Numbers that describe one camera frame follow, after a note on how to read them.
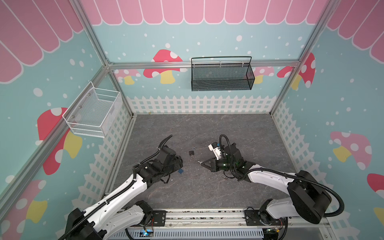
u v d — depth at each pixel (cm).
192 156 97
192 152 98
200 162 80
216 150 76
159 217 74
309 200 42
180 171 92
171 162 61
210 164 76
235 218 76
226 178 71
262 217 66
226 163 70
